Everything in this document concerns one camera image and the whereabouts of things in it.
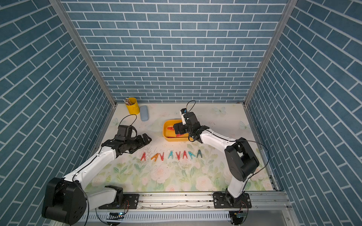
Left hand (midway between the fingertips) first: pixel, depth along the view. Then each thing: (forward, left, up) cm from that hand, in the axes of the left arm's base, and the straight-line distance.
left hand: (149, 142), depth 85 cm
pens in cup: (+29, +20, +6) cm, 36 cm away
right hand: (+11, -19, +3) cm, 22 cm away
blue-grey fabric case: (+32, +12, -9) cm, 35 cm away
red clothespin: (-4, +5, -11) cm, 13 cm away
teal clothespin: (-3, -13, -10) cm, 16 cm away
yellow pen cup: (+31, +18, -4) cm, 36 cm away
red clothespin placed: (-5, -7, -10) cm, 13 cm away
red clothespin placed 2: (-4, -18, -10) cm, 21 cm away
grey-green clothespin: (-2, -31, -9) cm, 33 cm away
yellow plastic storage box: (+11, -11, -9) cm, 18 cm away
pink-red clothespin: (-3, -22, -10) cm, 24 cm away
